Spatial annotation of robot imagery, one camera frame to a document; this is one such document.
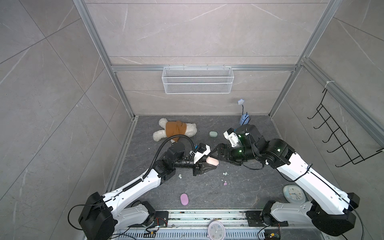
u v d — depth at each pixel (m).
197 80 1.01
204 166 0.60
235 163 0.56
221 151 0.55
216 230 0.69
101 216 0.38
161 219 0.73
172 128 1.00
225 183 0.85
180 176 0.88
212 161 0.62
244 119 1.10
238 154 0.53
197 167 0.59
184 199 0.78
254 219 0.74
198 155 0.58
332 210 0.39
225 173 0.88
